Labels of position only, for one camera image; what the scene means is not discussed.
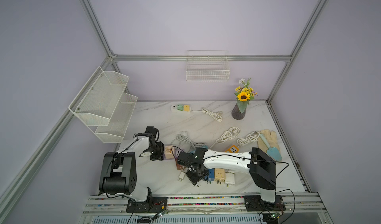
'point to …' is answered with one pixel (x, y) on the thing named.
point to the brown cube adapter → (178, 166)
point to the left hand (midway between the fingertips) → (164, 154)
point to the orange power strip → (233, 148)
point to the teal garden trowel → (273, 152)
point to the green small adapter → (180, 107)
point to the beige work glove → (271, 138)
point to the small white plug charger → (181, 176)
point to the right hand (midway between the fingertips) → (197, 180)
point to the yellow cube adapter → (186, 108)
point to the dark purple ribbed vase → (236, 114)
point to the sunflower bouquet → (244, 94)
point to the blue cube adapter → (211, 175)
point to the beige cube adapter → (219, 175)
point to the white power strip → (174, 109)
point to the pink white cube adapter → (169, 151)
